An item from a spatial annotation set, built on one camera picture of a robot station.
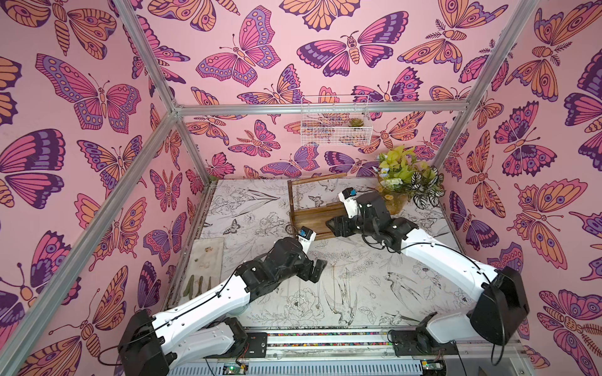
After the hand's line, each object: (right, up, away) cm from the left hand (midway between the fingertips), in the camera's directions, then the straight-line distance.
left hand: (317, 255), depth 76 cm
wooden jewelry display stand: (+1, +10, +29) cm, 31 cm away
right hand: (+7, +12, +5) cm, 15 cm away
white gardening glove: (-43, -8, +15) cm, 46 cm away
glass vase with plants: (+36, +28, +21) cm, 50 cm away
